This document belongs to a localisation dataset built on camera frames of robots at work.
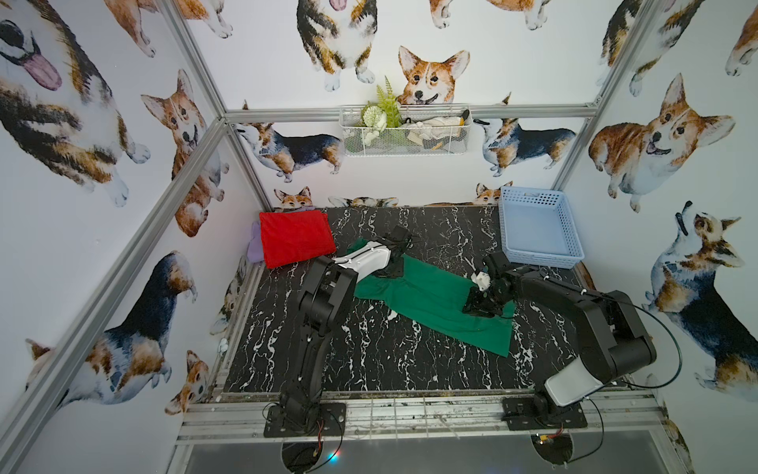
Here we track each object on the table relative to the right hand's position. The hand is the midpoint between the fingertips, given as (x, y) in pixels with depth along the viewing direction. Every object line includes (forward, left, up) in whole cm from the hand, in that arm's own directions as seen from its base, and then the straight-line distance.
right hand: (464, 308), depth 89 cm
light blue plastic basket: (+38, -36, -8) cm, 52 cm away
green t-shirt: (+5, +10, -3) cm, 12 cm away
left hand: (+17, +23, -2) cm, 29 cm away
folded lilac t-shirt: (+24, +72, 0) cm, 76 cm away
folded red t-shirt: (+27, +59, +2) cm, 65 cm away
